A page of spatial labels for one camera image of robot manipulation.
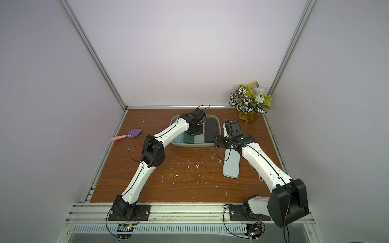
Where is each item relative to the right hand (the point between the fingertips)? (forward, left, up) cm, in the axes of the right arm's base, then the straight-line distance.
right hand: (222, 138), depth 83 cm
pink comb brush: (-16, -23, -17) cm, 32 cm away
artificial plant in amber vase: (+20, -16, +10) cm, 28 cm away
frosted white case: (+8, +13, -14) cm, 21 cm away
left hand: (+12, +12, -11) cm, 20 cm away
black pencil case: (+14, +6, -11) cm, 19 cm away
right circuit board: (-40, -14, -18) cm, 46 cm away
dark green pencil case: (+6, +21, -10) cm, 24 cm away
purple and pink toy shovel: (+13, +62, -15) cm, 65 cm away
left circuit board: (-43, +49, -19) cm, 67 cm away
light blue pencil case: (-11, -6, -15) cm, 19 cm away
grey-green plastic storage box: (+23, +32, -10) cm, 41 cm away
